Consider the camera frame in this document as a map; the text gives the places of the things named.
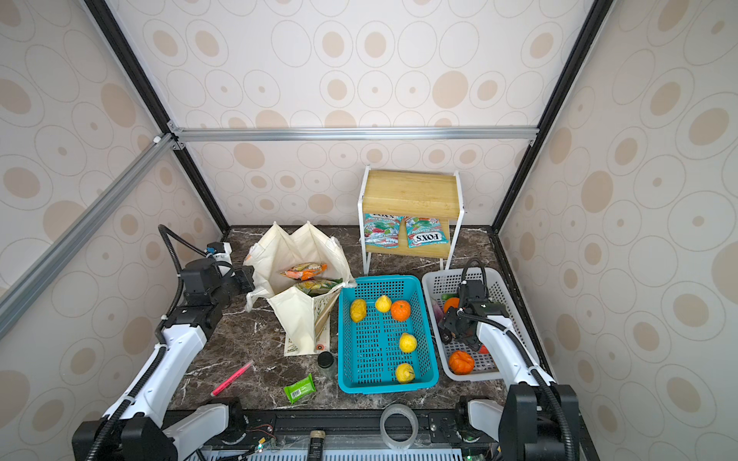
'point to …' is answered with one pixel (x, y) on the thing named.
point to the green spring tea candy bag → (315, 286)
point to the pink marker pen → (232, 378)
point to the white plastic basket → (440, 284)
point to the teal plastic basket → (385, 339)
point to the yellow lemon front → (405, 373)
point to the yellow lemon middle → (407, 343)
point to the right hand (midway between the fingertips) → (457, 327)
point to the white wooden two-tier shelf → (413, 195)
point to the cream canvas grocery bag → (304, 320)
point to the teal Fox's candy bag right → (424, 230)
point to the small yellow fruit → (383, 303)
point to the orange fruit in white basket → (451, 302)
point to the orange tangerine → (401, 310)
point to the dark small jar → (325, 359)
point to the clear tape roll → (399, 408)
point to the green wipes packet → (301, 388)
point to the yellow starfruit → (358, 310)
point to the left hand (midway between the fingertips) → (258, 262)
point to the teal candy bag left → (381, 230)
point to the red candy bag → (305, 271)
